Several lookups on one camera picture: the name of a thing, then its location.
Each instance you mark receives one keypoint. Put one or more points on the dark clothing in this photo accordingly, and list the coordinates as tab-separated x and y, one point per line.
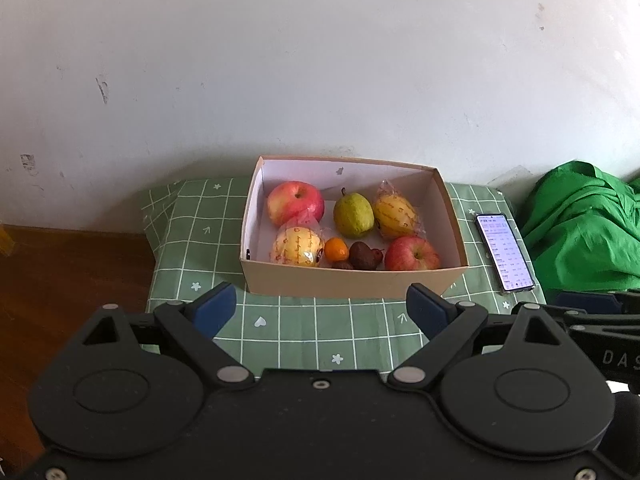
627	425

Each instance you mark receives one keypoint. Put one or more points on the green pear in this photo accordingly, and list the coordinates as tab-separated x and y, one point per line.
353	215

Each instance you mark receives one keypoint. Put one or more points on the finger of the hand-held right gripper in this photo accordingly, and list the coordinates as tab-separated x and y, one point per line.
605	321
587	301

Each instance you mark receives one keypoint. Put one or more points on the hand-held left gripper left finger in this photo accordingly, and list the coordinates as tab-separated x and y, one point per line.
215	307

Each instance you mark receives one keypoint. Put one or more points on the dark brown dried fruit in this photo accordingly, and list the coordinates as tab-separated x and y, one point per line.
364	256
342	264

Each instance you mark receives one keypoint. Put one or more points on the light wooden furniture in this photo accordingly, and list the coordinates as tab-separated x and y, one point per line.
5	240

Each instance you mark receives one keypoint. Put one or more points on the cardboard box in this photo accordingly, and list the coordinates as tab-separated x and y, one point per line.
350	282

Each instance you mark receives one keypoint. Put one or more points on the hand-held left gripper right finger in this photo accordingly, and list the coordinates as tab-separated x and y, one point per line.
427	310

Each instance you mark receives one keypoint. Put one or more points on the green cloth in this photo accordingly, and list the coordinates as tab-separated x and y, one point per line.
585	220

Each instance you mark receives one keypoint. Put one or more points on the red apple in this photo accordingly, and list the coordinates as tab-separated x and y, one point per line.
412	255
295	202

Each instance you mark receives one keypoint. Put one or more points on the green checkered tablecloth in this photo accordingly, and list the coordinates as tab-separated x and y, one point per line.
300	320

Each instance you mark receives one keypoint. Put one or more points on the smartphone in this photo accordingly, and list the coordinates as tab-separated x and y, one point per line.
502	255

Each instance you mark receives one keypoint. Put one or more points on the orange tangerine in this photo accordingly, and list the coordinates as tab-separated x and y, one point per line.
336	249

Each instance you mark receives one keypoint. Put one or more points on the yellow fruit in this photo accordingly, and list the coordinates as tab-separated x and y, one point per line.
295	247
395	215

